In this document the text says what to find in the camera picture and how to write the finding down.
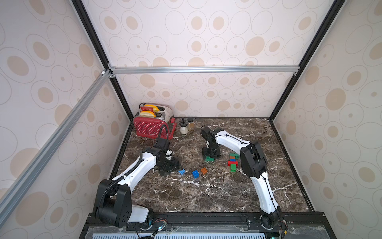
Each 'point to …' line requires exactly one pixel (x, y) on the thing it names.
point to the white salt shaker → (184, 128)
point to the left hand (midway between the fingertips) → (180, 168)
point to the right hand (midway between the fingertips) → (206, 161)
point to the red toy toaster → (151, 127)
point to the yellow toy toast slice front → (147, 114)
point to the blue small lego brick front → (195, 174)
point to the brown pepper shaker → (191, 126)
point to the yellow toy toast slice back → (155, 109)
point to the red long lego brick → (229, 163)
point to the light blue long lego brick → (182, 172)
